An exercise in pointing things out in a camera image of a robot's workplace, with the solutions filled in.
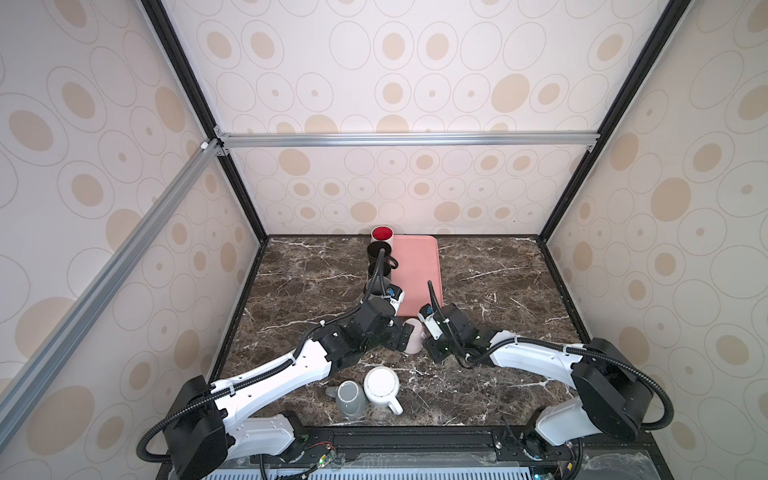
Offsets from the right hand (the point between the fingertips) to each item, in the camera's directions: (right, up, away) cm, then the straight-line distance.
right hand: (428, 340), depth 88 cm
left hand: (-6, +8, -12) cm, 16 cm away
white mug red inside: (-14, +34, +26) cm, 45 cm away
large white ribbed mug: (-14, -9, -12) cm, 20 cm away
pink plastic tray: (-1, +25, +25) cm, 35 cm away
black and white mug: (-17, +28, +15) cm, 36 cm away
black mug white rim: (-13, +21, +11) cm, 27 cm away
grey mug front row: (-21, -10, -16) cm, 28 cm away
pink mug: (-4, +2, -5) cm, 7 cm away
